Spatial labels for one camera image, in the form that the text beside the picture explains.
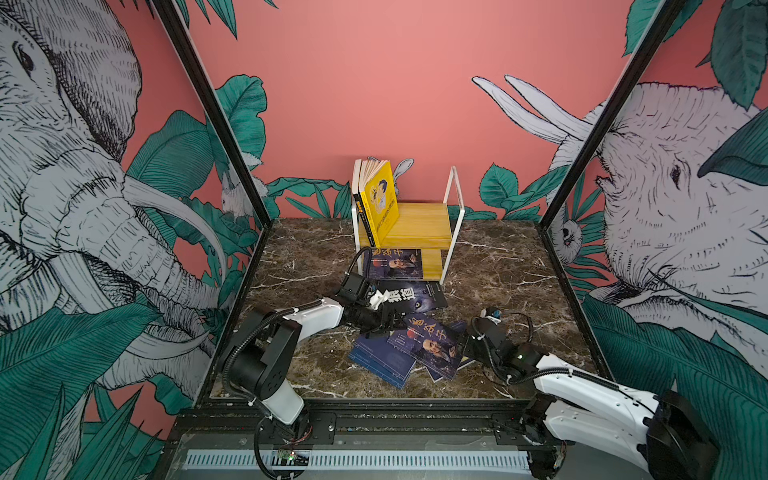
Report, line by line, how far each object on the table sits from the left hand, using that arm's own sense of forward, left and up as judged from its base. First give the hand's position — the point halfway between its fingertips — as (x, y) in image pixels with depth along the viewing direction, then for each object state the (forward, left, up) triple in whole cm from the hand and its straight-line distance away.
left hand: (399, 326), depth 84 cm
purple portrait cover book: (-4, -9, -4) cm, 11 cm away
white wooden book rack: (+29, -8, +12) cm, 32 cm away
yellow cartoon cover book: (+25, +5, +27) cm, 37 cm away
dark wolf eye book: (+13, -4, -6) cm, 15 cm away
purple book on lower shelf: (+25, 0, -3) cm, 25 cm away
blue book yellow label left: (-7, +5, -6) cm, 11 cm away
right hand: (-3, -17, -2) cm, 17 cm away
